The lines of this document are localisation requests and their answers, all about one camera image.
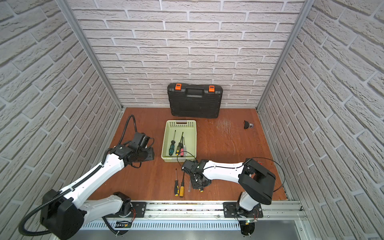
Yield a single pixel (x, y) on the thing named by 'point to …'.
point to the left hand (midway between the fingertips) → (153, 151)
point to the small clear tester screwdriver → (190, 187)
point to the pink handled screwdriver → (182, 149)
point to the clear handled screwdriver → (185, 153)
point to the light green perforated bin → (189, 128)
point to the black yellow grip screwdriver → (201, 191)
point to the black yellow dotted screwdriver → (179, 146)
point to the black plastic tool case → (195, 101)
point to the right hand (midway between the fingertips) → (200, 185)
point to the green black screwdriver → (172, 147)
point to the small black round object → (247, 125)
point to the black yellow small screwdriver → (176, 186)
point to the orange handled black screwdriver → (182, 188)
